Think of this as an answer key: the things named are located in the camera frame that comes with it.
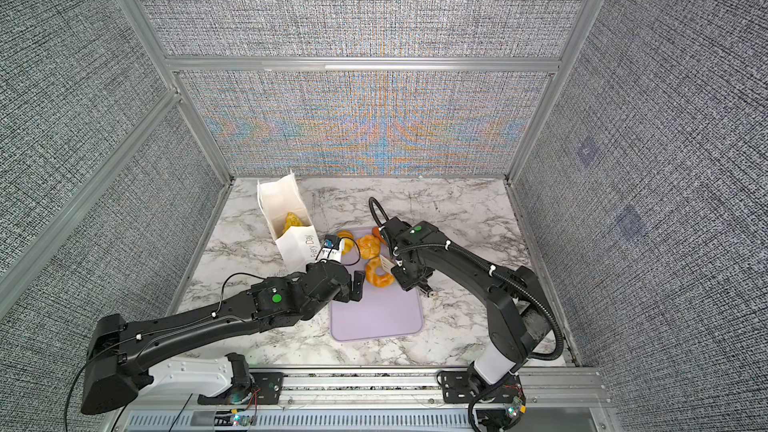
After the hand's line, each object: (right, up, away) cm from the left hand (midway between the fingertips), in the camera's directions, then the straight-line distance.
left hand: (352, 274), depth 75 cm
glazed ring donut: (+7, -6, +15) cm, 18 cm away
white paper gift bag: (-15, +8, +2) cm, 17 cm away
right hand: (+16, -3, +10) cm, 19 cm away
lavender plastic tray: (+7, -13, +9) cm, 17 cm away
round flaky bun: (+3, +4, +20) cm, 21 cm away
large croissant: (-22, +12, +20) cm, 32 cm away
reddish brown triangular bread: (+6, +11, -4) cm, 13 cm away
